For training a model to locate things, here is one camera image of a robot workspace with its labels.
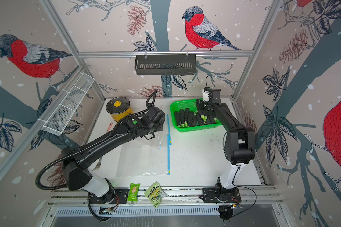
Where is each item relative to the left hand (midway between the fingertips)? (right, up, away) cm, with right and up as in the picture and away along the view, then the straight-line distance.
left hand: (162, 121), depth 77 cm
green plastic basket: (+20, +11, +38) cm, 44 cm away
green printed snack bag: (-4, -38, -3) cm, 39 cm away
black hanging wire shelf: (0, +41, +29) cm, 50 cm away
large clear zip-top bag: (-12, -24, +13) cm, 29 cm away
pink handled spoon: (-42, -7, +26) cm, 49 cm away
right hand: (+24, +12, +18) cm, 32 cm away
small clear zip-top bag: (0, -5, -12) cm, 13 cm away
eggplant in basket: (+14, 0, +27) cm, 30 cm away
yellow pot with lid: (-34, +8, +24) cm, 42 cm away
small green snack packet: (-15, -39, -4) cm, 42 cm away
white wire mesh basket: (-61, 0, +3) cm, 61 cm away
